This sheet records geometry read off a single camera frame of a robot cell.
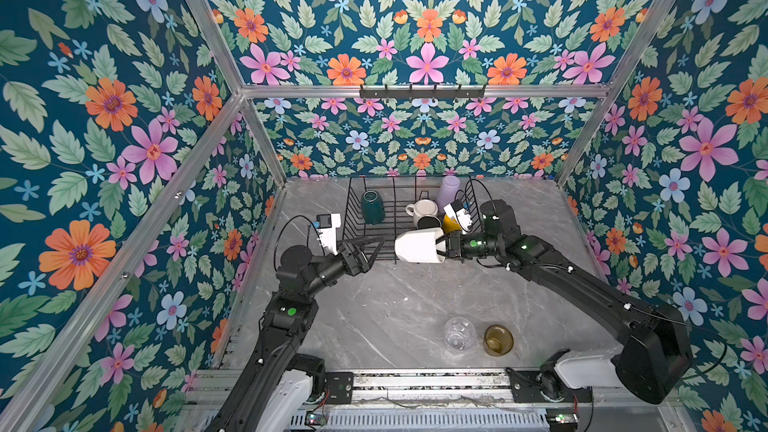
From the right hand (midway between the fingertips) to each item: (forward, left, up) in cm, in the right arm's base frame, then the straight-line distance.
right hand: (429, 246), depth 73 cm
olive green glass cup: (-16, -19, -23) cm, 34 cm away
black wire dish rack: (+40, +9, -23) cm, 47 cm away
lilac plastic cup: (+35, -9, -18) cm, 40 cm away
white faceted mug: (-1, +2, +2) cm, 3 cm away
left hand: (-2, +12, +7) cm, 14 cm away
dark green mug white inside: (+24, +17, -13) cm, 32 cm away
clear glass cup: (-14, -9, -24) cm, 29 cm away
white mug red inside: (+24, +1, -14) cm, 27 cm away
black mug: (+17, -1, -13) cm, 21 cm away
